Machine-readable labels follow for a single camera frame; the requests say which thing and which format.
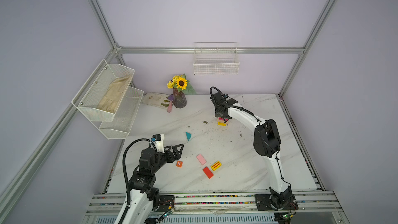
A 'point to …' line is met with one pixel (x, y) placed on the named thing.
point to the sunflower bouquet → (181, 82)
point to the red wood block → (208, 172)
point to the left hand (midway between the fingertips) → (176, 147)
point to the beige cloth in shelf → (110, 99)
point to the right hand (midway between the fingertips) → (221, 112)
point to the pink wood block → (201, 159)
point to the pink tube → (169, 107)
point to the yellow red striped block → (216, 166)
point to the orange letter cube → (179, 164)
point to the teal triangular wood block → (188, 136)
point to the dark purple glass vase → (179, 99)
